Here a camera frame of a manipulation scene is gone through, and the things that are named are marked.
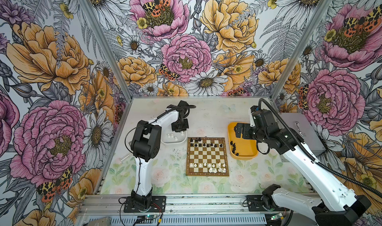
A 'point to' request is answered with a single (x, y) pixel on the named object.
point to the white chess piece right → (172, 136)
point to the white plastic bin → (165, 124)
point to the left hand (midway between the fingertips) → (182, 133)
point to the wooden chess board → (207, 156)
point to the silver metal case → (298, 123)
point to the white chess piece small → (168, 136)
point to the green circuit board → (150, 216)
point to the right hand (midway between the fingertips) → (243, 133)
